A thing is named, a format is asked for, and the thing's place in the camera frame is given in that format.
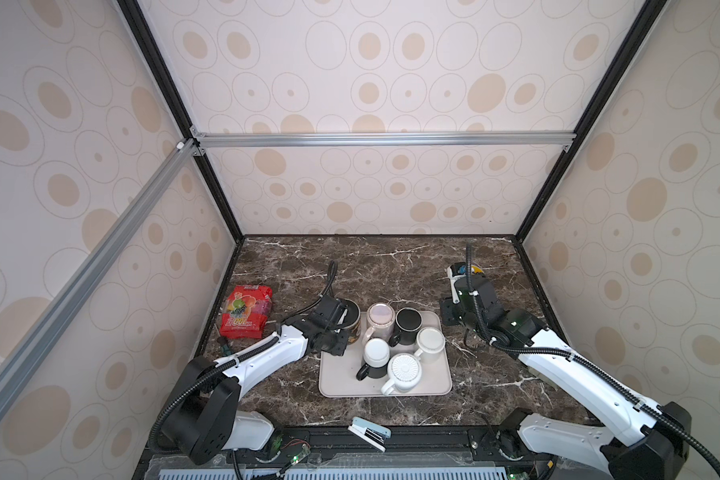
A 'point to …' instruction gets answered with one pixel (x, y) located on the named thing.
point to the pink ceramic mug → (380, 319)
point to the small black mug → (408, 322)
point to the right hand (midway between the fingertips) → (446, 299)
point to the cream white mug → (431, 343)
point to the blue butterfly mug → (459, 268)
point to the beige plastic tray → (338, 374)
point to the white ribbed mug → (405, 372)
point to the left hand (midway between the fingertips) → (348, 337)
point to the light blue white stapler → (371, 433)
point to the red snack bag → (247, 312)
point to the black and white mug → (376, 354)
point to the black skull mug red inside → (353, 320)
